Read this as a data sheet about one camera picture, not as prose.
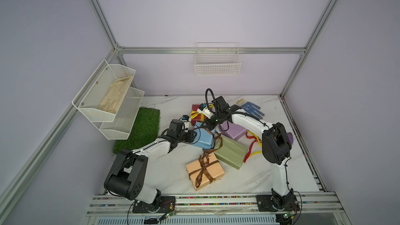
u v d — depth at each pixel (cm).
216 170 78
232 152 85
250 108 114
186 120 82
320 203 76
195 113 96
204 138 90
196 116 98
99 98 75
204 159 82
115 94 80
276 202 65
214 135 91
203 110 82
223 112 73
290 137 97
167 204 73
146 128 101
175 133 71
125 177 44
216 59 96
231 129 81
